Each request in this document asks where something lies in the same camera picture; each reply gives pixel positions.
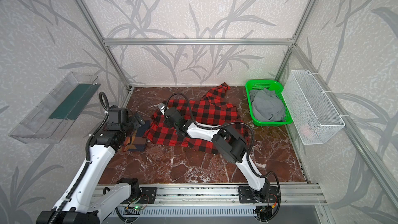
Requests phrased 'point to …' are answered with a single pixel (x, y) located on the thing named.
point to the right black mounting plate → (246, 195)
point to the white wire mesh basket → (314, 117)
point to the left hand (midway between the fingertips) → (137, 115)
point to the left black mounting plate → (148, 195)
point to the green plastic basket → (270, 85)
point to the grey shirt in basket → (267, 106)
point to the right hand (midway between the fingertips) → (169, 107)
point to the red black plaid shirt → (214, 109)
